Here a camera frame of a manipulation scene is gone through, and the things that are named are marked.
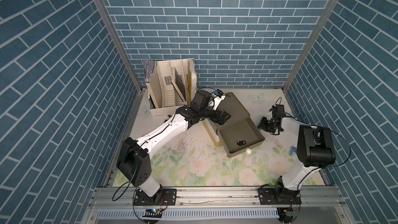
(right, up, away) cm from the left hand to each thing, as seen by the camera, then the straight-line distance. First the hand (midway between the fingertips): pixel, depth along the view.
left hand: (228, 113), depth 78 cm
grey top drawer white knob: (+9, -17, -7) cm, 20 cm away
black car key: (+6, -15, -1) cm, 16 cm away
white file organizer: (-41, +9, +27) cm, 50 cm away
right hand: (+24, -9, +21) cm, 34 cm away
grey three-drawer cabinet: (+6, -11, +1) cm, 12 cm away
